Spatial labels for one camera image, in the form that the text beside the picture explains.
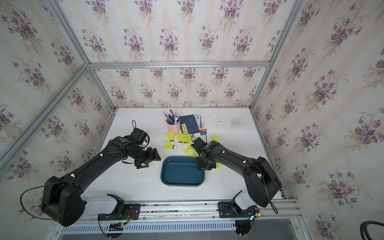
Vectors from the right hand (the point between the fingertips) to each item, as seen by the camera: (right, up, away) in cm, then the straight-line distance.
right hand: (204, 168), depth 84 cm
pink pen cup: (-19, +25, +13) cm, 34 cm away
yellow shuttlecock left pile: (-21, +17, +14) cm, 31 cm away
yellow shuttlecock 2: (-12, +16, +13) cm, 24 cm away
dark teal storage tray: (-14, -2, +2) cm, 14 cm away
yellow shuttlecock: (+9, +16, +13) cm, 22 cm away
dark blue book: (-9, +25, +24) cm, 36 cm away
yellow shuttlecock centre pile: (-8, +7, +11) cm, 15 cm away
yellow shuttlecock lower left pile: (-22, +11, +11) cm, 27 cm away
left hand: (-25, +5, -6) cm, 26 cm away
